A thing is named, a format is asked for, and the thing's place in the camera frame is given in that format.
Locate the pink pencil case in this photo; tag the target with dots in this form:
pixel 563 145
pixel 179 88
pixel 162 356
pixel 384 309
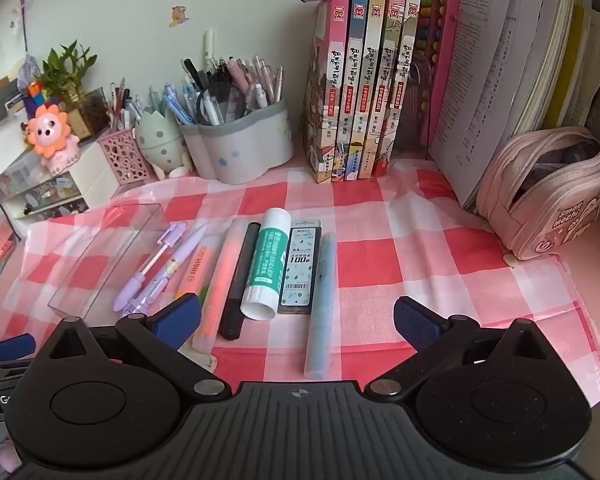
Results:
pixel 530 210

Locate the stack of printed papers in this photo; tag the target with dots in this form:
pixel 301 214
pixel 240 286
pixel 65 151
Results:
pixel 480 85

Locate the clear plastic box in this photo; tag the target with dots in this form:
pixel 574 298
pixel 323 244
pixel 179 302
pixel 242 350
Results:
pixel 105 255

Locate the white drawer cabinet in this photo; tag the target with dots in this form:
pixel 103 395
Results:
pixel 95 165

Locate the white grey pen holder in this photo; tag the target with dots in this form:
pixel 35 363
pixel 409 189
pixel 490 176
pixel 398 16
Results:
pixel 250 145

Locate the olive spine comic book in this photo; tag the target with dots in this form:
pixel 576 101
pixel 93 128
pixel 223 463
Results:
pixel 389 85

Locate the red checkered tablecloth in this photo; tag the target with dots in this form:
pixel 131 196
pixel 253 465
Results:
pixel 430 260

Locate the purple hanging ornament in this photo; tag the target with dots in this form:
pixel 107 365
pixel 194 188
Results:
pixel 30 67

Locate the pink abacus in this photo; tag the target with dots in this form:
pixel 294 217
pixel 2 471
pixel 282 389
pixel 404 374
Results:
pixel 447 60

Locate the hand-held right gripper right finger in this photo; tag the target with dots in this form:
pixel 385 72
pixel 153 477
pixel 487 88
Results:
pixel 417 322

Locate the purple pen with white middle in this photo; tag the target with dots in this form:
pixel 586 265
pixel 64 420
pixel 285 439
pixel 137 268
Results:
pixel 172 235

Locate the blue spine comic book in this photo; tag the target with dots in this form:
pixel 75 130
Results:
pixel 355 85

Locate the black magnifying glass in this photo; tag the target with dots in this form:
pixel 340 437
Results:
pixel 220 102

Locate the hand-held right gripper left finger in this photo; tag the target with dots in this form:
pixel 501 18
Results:
pixel 177 317

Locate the brown printed card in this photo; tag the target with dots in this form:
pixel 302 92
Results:
pixel 79 124

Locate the bunch of assorted pens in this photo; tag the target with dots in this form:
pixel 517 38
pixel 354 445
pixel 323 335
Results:
pixel 240 75

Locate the clear drawer organizer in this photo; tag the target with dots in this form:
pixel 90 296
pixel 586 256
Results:
pixel 40 195

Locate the glass planter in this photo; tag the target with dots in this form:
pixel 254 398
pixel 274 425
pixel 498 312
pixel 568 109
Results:
pixel 97 110

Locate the grey box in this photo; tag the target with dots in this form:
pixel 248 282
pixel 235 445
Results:
pixel 0 105

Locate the yellow spine comic book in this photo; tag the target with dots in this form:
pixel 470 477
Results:
pixel 372 85

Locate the colourful puzzle cube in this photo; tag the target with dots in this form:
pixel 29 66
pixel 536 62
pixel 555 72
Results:
pixel 34 91

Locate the beige spine comic book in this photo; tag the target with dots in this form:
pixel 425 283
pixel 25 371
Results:
pixel 406 70

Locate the black marker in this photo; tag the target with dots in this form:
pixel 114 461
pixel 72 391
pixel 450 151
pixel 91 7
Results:
pixel 240 280

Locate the bunch of red black pens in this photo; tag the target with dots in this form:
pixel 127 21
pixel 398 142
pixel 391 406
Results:
pixel 120 110

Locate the green bamboo plant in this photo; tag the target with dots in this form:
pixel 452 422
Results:
pixel 65 72

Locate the pink spine comic book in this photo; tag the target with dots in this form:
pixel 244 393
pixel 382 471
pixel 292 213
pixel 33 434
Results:
pixel 336 85

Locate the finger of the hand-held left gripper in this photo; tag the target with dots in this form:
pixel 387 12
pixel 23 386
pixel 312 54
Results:
pixel 10 347

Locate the orange highlighter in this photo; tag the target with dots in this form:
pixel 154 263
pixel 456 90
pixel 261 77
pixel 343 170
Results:
pixel 192 270

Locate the pink orange lion toy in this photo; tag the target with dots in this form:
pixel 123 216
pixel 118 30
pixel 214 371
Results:
pixel 47 132

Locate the pink perforated pen holder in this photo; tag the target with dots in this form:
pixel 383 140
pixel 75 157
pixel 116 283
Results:
pixel 125 157

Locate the pencil lead refill case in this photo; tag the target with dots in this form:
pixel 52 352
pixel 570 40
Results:
pixel 300 270

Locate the green egg-shaped pen holder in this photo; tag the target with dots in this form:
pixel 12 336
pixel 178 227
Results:
pixel 160 145

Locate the green white glue stick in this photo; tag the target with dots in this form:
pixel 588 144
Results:
pixel 267 260

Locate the orange translucent pen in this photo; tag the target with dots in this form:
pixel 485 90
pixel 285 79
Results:
pixel 225 270

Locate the bunch of grey clear pens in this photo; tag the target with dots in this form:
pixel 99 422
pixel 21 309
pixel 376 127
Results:
pixel 167 102

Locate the brown yellow wall sticker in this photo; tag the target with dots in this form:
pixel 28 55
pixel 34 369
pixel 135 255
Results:
pixel 178 16

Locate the lavender printed pen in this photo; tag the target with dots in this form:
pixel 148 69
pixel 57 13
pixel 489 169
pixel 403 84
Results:
pixel 187 250

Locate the blue translucent pen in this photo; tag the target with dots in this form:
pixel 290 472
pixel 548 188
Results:
pixel 320 310

